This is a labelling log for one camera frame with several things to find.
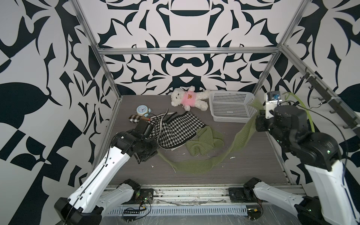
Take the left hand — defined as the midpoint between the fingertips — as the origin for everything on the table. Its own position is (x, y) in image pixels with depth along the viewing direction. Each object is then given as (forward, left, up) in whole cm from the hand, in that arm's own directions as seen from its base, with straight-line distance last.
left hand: (158, 148), depth 72 cm
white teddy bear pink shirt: (+44, -20, -10) cm, 50 cm away
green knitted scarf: (+11, -28, -15) cm, 34 cm away
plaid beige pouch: (+30, +19, -15) cm, 38 cm away
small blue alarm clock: (+36, +14, -14) cm, 41 cm away
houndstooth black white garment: (+20, -7, -15) cm, 26 cm away
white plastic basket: (+36, -51, -12) cm, 63 cm away
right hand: (+4, -44, +24) cm, 50 cm away
